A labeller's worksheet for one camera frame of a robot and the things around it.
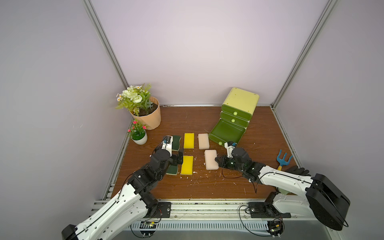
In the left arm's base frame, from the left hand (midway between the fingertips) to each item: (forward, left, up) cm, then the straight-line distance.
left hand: (177, 147), depth 74 cm
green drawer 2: (+25, -34, -7) cm, 43 cm away
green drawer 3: (+24, -29, -21) cm, 43 cm away
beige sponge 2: (+1, -18, -12) cm, 21 cm away
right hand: (0, -20, -10) cm, 22 cm away
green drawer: (+25, -34, 0) cm, 42 cm away
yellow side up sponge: (+15, -4, -18) cm, 24 cm away
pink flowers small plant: (+17, +28, -10) cm, 35 cm away
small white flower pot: (+12, +25, -14) cm, 31 cm away
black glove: (-4, -72, -19) cm, 74 cm away
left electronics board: (-32, +14, -23) cm, 42 cm away
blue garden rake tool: (+2, -63, -20) cm, 66 cm away
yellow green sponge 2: (-5, +4, -18) cm, 19 cm away
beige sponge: (+15, -14, -19) cm, 28 cm away
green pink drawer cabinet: (+35, -40, +1) cm, 53 cm away
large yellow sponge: (-2, -4, -20) cm, 20 cm away
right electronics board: (-31, -48, -21) cm, 61 cm away
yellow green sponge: (+14, +4, -20) cm, 24 cm away
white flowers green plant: (+25, +25, +10) cm, 37 cm away
